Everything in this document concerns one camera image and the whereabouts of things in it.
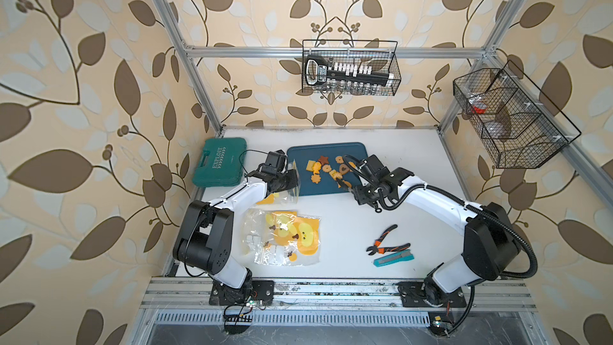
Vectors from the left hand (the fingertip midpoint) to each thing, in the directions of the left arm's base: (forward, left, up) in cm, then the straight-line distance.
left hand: (293, 176), depth 91 cm
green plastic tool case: (+10, +32, -5) cm, 34 cm away
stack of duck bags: (-21, +3, -9) cm, 23 cm away
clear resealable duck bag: (-6, +2, -5) cm, 8 cm away
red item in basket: (+13, -65, +24) cm, 70 cm away
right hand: (-7, -26, -1) cm, 27 cm away
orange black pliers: (-24, -31, -8) cm, 40 cm away
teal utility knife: (-26, -40, -9) cm, 48 cm away
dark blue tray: (+20, -4, -9) cm, 22 cm away
